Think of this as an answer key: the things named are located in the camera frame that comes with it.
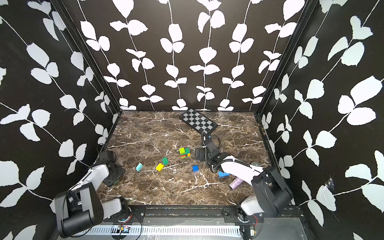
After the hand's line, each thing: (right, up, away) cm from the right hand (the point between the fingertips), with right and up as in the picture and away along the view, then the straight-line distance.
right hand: (201, 149), depth 89 cm
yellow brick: (-26, -11, +1) cm, 28 cm away
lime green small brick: (-11, -6, +4) cm, 14 cm away
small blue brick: (-3, -12, -1) cm, 12 cm away
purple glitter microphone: (+19, -18, -8) cm, 27 cm away
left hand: (-50, -14, -2) cm, 52 cm away
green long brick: (-9, -2, +3) cm, 10 cm away
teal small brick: (-38, -11, -1) cm, 39 cm away
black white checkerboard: (-2, +17, +21) cm, 28 cm away
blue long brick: (+12, -14, -4) cm, 19 cm away
